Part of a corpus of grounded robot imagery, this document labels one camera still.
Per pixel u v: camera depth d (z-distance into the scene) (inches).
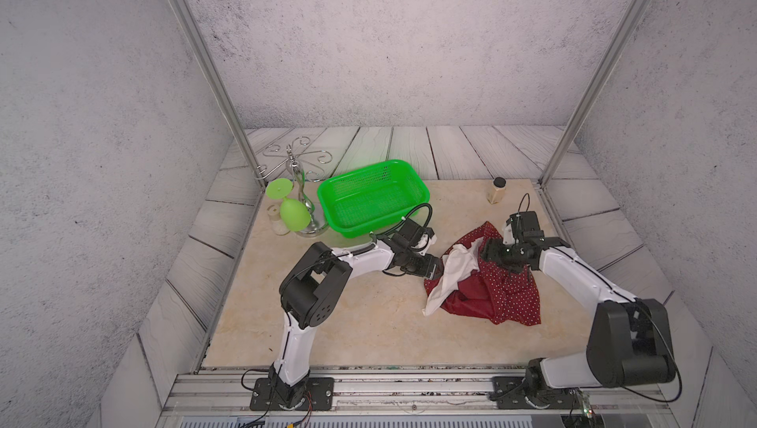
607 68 34.3
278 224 40.0
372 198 45.6
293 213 34.7
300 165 35.1
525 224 27.6
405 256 29.8
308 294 20.6
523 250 25.5
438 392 29.4
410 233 30.2
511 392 28.0
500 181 42.8
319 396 28.7
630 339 16.6
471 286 34.3
